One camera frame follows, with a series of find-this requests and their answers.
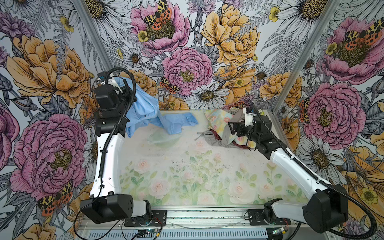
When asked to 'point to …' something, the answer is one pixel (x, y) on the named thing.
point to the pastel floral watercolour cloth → (217, 120)
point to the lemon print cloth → (262, 112)
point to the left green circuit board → (148, 231)
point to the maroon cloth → (234, 142)
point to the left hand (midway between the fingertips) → (129, 90)
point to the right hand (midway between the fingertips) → (234, 126)
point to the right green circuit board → (278, 230)
